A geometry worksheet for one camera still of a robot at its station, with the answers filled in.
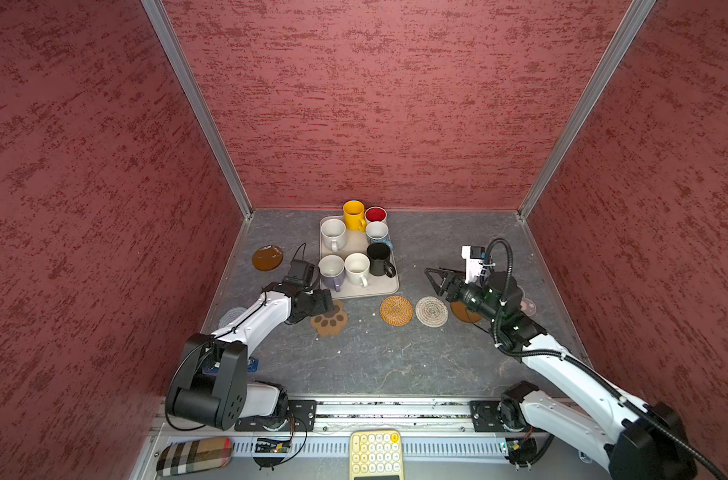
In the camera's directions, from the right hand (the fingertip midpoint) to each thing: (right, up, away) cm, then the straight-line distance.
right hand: (427, 277), depth 76 cm
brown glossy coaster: (-53, +3, +30) cm, 61 cm away
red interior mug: (-14, +19, +34) cm, 42 cm away
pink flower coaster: (+36, -12, +18) cm, 43 cm away
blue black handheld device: (-48, -26, +4) cm, 54 cm away
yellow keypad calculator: (-14, -40, -9) cm, 43 cm away
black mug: (-12, +3, +26) cm, 29 cm away
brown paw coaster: (-27, -17, +14) cm, 35 cm away
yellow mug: (-22, +20, +35) cm, 45 cm away
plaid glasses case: (-56, -40, -10) cm, 69 cm away
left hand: (-31, -12, +13) cm, 36 cm away
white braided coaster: (+4, -13, +16) cm, 21 cm away
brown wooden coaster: (+7, -8, -6) cm, 12 cm away
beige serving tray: (-13, -6, +24) cm, 27 cm away
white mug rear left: (-29, +12, +29) cm, 43 cm away
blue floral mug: (-13, +12, +32) cm, 37 cm away
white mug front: (-20, 0, +20) cm, 28 cm away
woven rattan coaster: (-7, -13, +16) cm, 22 cm away
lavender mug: (-29, -1, +24) cm, 37 cm away
